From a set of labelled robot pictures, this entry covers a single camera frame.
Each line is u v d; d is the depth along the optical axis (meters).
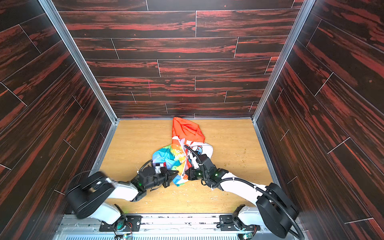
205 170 0.64
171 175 0.78
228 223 0.73
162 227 0.73
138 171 0.68
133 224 0.73
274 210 0.41
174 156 0.93
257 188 0.46
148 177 0.68
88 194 0.46
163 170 0.79
